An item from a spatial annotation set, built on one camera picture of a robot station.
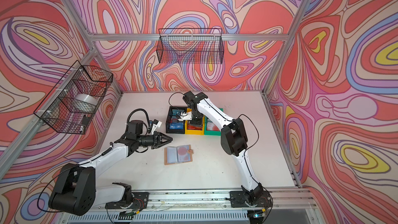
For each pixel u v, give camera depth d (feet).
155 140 2.37
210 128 3.23
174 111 3.37
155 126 2.57
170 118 3.33
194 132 3.09
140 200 2.40
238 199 2.41
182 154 2.87
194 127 3.15
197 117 2.59
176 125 3.24
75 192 1.35
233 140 1.82
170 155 2.84
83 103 2.31
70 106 2.41
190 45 3.13
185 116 2.68
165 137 2.61
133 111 2.28
